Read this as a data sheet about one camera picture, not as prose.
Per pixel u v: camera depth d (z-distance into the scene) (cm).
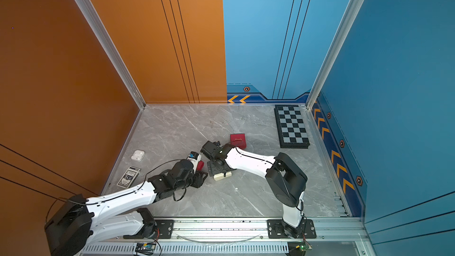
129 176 87
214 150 68
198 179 74
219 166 61
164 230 74
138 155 96
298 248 70
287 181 46
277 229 72
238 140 100
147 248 71
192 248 70
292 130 102
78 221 41
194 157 75
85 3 76
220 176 83
